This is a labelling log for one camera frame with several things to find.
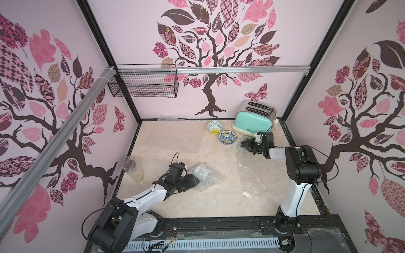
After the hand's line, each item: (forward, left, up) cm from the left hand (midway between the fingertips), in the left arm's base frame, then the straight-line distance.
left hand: (198, 185), depth 85 cm
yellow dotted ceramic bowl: (+44, -11, 0) cm, 45 cm away
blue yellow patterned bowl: (+35, -20, -1) cm, 40 cm away
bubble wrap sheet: (+2, -6, +4) cm, 7 cm away
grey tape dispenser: (+25, -27, +1) cm, 37 cm away
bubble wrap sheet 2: (+6, -37, -2) cm, 38 cm away
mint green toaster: (+39, -36, +14) cm, 55 cm away
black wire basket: (+54, +31, +33) cm, 70 cm away
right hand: (+28, -28, +4) cm, 40 cm away
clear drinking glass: (+5, +34, +12) cm, 37 cm away
